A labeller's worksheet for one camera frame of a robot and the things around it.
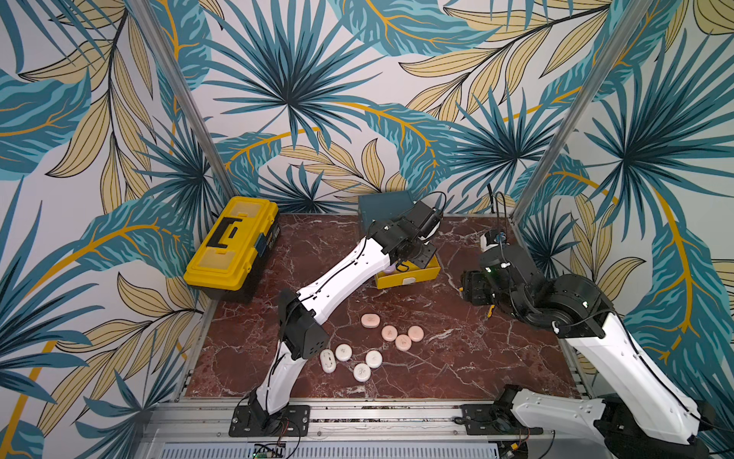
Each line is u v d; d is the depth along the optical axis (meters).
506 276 0.43
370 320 0.89
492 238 0.54
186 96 0.82
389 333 0.88
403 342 0.85
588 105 0.85
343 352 0.84
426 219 0.58
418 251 0.66
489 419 0.73
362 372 0.80
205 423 0.75
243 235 0.90
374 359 0.82
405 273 0.78
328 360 0.82
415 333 0.88
